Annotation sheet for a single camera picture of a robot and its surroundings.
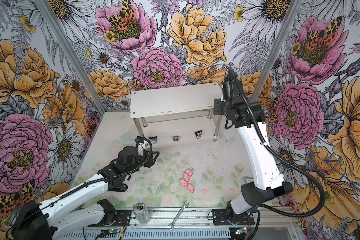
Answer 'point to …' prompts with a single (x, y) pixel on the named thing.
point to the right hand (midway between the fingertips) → (221, 108)
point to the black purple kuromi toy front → (175, 138)
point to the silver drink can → (141, 213)
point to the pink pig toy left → (183, 183)
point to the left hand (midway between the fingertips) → (155, 156)
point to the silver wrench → (184, 205)
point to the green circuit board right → (243, 230)
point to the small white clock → (249, 179)
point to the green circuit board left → (113, 230)
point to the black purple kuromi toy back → (198, 134)
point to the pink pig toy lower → (190, 188)
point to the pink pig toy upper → (189, 173)
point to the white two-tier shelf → (180, 114)
